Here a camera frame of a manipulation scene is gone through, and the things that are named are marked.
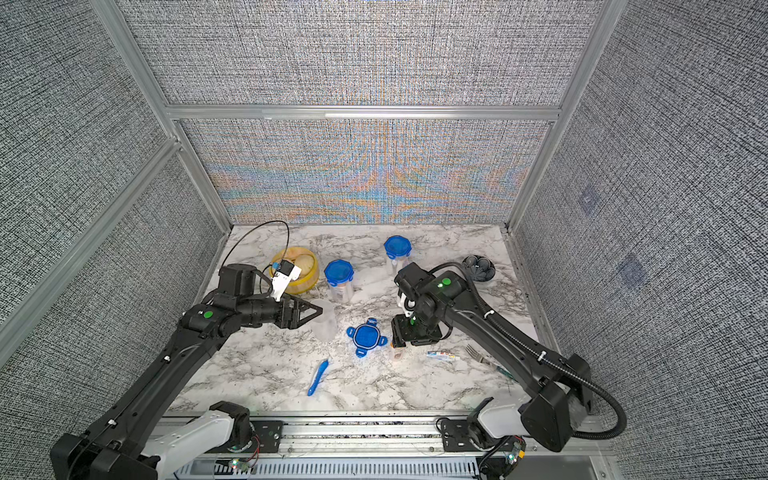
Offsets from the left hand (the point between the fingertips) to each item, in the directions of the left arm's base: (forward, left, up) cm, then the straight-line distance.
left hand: (318, 306), depth 72 cm
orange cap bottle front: (-6, -19, -17) cm, 27 cm away
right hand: (-6, -20, -6) cm, 22 cm away
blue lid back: (+27, -21, -10) cm, 36 cm away
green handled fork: (-5, -42, -22) cm, 48 cm away
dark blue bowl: (+24, -50, -19) cm, 58 cm away
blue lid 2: (+2, -11, -22) cm, 24 cm away
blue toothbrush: (-10, +3, -22) cm, 24 cm away
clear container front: (+3, +1, -17) cm, 17 cm away
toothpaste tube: (-6, -32, -21) cm, 39 cm away
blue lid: (+17, -3, -10) cm, 20 cm away
